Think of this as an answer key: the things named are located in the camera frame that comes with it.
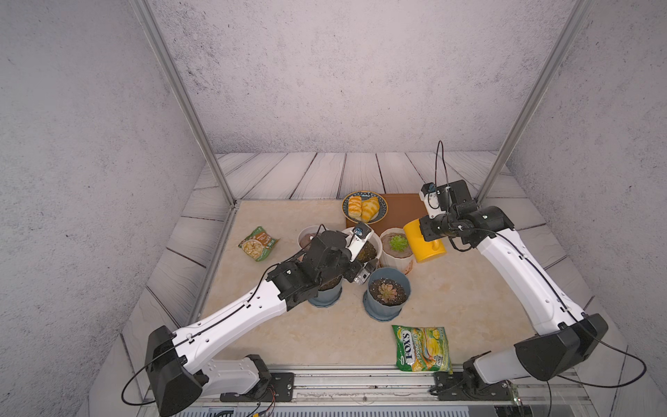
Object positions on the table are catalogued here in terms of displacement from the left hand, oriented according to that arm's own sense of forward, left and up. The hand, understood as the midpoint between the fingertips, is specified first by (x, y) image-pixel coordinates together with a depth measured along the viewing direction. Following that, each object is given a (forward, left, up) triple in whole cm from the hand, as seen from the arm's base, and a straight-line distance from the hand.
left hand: (368, 250), depth 70 cm
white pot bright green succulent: (+12, -12, -17) cm, 24 cm away
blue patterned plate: (+37, -11, -26) cm, 46 cm away
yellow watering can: (+4, -17, -6) cm, 18 cm away
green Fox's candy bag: (-18, -17, -26) cm, 36 cm away
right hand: (+9, -18, 0) cm, 21 cm away
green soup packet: (+22, +40, -27) cm, 53 cm away
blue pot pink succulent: (-3, -8, -20) cm, 21 cm away
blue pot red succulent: (-4, +11, -16) cm, 20 cm away
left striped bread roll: (+38, 0, -22) cm, 44 cm away
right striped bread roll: (+37, -6, -22) cm, 43 cm away
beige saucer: (+10, -19, -28) cm, 35 cm away
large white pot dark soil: (+14, -4, -19) cm, 24 cm away
